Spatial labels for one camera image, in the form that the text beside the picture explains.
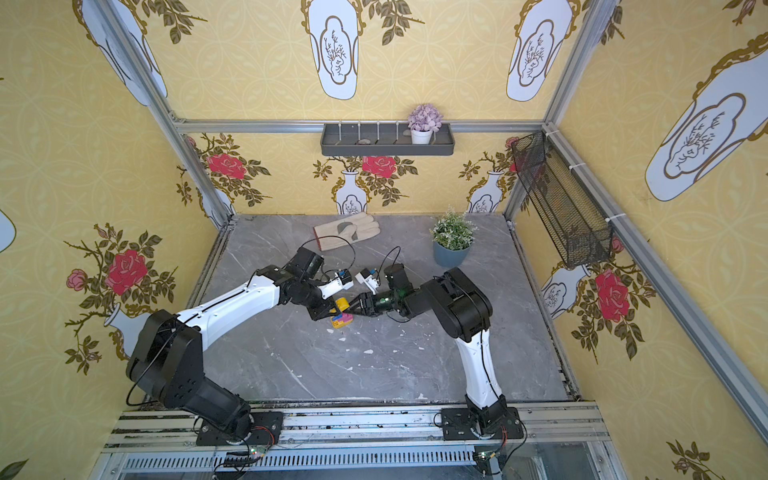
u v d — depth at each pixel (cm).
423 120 82
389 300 86
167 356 45
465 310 56
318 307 77
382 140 91
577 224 83
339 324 90
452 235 95
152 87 82
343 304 85
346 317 89
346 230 116
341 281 77
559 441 78
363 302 86
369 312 86
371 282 91
